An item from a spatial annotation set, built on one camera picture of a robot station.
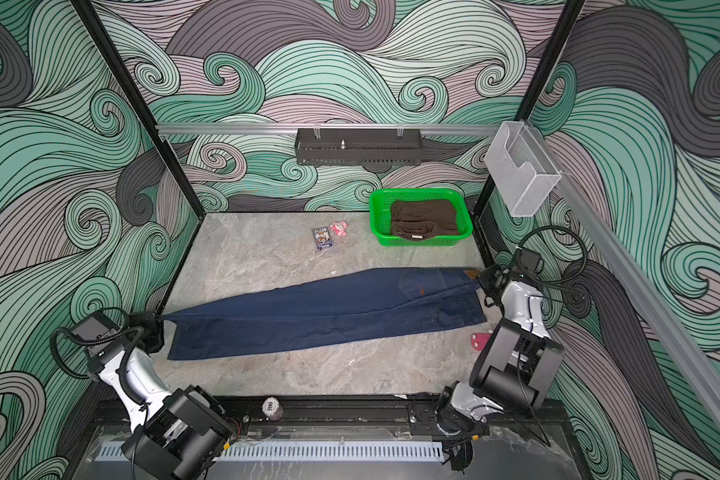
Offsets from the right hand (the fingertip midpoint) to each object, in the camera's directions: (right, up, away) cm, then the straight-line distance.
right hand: (487, 278), depth 87 cm
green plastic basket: (-29, +21, +30) cm, 47 cm away
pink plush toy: (-46, +16, +23) cm, 53 cm away
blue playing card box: (-52, +12, +23) cm, 58 cm away
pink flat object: (-3, -18, -2) cm, 18 cm away
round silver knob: (-60, -29, -18) cm, 68 cm away
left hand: (-92, -7, -10) cm, 92 cm away
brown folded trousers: (-14, +19, +26) cm, 35 cm away
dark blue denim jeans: (-43, -10, -2) cm, 45 cm away
